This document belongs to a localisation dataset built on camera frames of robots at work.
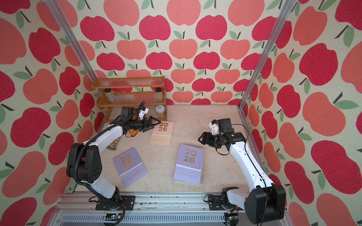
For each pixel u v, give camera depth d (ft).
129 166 2.84
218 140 2.18
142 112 2.69
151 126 2.53
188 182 2.52
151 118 2.57
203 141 2.35
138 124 2.56
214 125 2.45
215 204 2.41
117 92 3.76
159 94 3.23
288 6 2.27
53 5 2.26
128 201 2.46
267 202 1.22
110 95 3.23
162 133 3.38
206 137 2.31
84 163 1.53
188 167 2.62
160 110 3.65
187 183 2.57
